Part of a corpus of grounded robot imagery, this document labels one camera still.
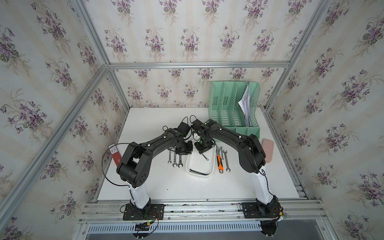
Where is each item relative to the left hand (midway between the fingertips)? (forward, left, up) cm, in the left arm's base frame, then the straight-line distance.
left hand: (192, 153), depth 89 cm
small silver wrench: (-4, +11, -5) cm, 13 cm away
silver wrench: (-9, +1, -5) cm, 10 cm away
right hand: (+2, -6, -1) cm, 7 cm away
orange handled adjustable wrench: (-3, -17, -4) cm, 17 cm away
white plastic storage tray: (-4, -3, -4) cm, 7 cm away
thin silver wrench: (-3, +14, -5) cm, 15 cm away
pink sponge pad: (+6, -50, -3) cm, 50 cm away
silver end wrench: (-8, -21, -5) cm, 23 cm away
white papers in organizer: (+23, -32, +21) cm, 44 cm away
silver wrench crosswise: (-2, -8, -4) cm, 10 cm away
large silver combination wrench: (-4, +8, -5) cm, 10 cm away
